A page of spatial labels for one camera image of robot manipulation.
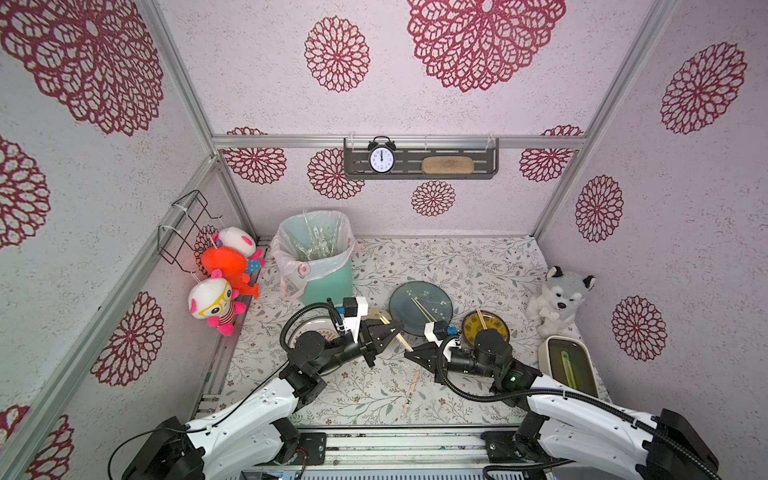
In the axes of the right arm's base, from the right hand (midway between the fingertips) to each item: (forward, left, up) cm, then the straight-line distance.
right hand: (406, 351), depth 69 cm
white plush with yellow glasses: (+13, +51, +1) cm, 53 cm away
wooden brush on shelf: (+53, -13, +15) cm, 56 cm away
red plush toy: (+28, +53, -2) cm, 60 cm away
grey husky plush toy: (+17, -42, -7) cm, 46 cm away
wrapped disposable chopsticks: (-1, -2, -20) cm, 20 cm away
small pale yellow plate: (+21, +9, -19) cm, 29 cm away
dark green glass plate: (+22, 0, -18) cm, 29 cm away
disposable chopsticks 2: (+23, -6, -19) cm, 30 cm away
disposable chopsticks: (+1, +2, +7) cm, 7 cm away
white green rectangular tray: (+5, -46, -17) cm, 49 cm away
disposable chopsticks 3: (+21, -25, -20) cm, 38 cm away
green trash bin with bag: (+32, +28, -2) cm, 43 cm away
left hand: (+3, +1, +7) cm, 8 cm away
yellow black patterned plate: (+19, -22, -21) cm, 36 cm away
